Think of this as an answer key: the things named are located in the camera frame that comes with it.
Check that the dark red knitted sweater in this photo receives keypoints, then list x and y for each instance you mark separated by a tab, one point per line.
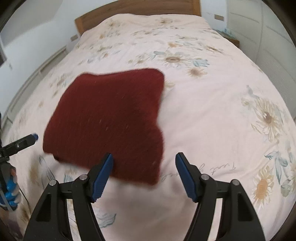
113	113

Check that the wooden nightstand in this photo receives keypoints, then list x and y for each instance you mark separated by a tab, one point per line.
229	37

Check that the wall socket plate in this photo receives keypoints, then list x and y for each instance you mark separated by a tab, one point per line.
219	17
73	38

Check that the wooden headboard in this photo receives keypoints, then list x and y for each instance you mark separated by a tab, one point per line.
144	7

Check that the white wardrobe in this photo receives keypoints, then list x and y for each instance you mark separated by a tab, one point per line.
266	42

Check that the cream floral duvet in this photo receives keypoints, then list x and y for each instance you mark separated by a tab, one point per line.
222	110

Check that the hand in blue glove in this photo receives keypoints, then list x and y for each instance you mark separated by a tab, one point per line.
10	190

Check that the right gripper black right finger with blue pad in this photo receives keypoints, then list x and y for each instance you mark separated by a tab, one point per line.
237	217

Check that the dark window with blind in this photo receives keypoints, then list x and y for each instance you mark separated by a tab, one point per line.
2	54

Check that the right wall socket plate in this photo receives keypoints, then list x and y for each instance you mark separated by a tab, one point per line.
219	17

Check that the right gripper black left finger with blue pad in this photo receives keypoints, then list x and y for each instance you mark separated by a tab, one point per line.
50	220

